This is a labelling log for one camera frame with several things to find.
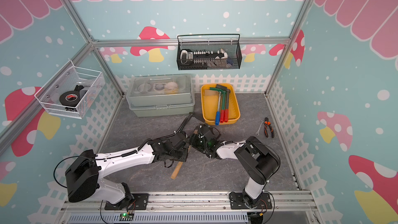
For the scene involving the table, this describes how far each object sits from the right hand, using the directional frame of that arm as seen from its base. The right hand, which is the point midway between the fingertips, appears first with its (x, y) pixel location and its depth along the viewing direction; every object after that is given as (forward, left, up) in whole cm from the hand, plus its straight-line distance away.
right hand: (186, 140), depth 89 cm
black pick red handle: (+18, +2, -7) cm, 20 cm away
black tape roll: (+7, +51, +30) cm, 59 cm away
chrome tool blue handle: (+16, -19, +3) cm, 25 cm away
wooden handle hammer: (-15, +2, +3) cm, 15 cm away
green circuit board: (-35, +27, -8) cm, 45 cm away
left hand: (-10, 0, 0) cm, 10 cm away
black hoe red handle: (+22, -26, 0) cm, 34 cm away
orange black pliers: (+15, -52, -6) cm, 55 cm away
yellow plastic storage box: (+34, -15, -4) cm, 37 cm away
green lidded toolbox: (+22, +14, +15) cm, 30 cm away
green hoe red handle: (+32, -24, -1) cm, 40 cm away
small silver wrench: (+8, -45, -7) cm, 46 cm away
